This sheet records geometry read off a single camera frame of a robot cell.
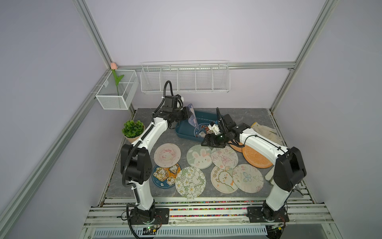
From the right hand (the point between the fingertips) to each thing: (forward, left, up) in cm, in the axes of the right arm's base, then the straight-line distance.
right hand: (205, 144), depth 84 cm
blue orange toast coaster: (-14, +24, -14) cm, 31 cm away
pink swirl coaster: (+1, +25, -15) cm, 29 cm away
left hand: (+16, +7, +10) cm, 20 cm away
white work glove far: (+19, -47, -15) cm, 53 cm away
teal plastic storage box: (+21, +14, -14) cm, 29 cm away
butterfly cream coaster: (-14, -25, -15) cm, 32 cm away
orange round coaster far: (-10, -13, +15) cm, 22 cm away
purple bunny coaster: (+14, +8, +6) cm, 17 cm away
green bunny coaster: (-1, +4, -14) cm, 14 cm away
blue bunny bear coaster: (+19, +1, -14) cm, 24 cm away
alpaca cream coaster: (-17, -10, -14) cm, 24 cm away
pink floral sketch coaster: (-2, -13, -14) cm, 19 cm away
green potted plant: (+11, +45, 0) cm, 46 cm away
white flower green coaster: (-17, +9, -14) cm, 24 cm away
